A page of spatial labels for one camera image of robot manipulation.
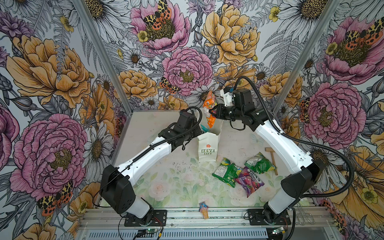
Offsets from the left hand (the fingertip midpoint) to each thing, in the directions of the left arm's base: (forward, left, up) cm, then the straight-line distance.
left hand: (199, 133), depth 80 cm
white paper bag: (-3, -5, -5) cm, 8 cm away
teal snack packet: (+11, -4, -11) cm, 17 cm away
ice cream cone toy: (-32, -2, -19) cm, 38 cm away
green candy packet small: (-9, -36, -18) cm, 41 cm away
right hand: (+2, -6, +11) cm, 12 cm away
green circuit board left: (-40, +23, -22) cm, 51 cm away
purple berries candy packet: (-20, -27, -17) cm, 37 cm away
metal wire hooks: (-36, -50, -22) cm, 65 cm away
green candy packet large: (-14, -16, -18) cm, 28 cm away
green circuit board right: (-41, -35, -23) cm, 59 cm away
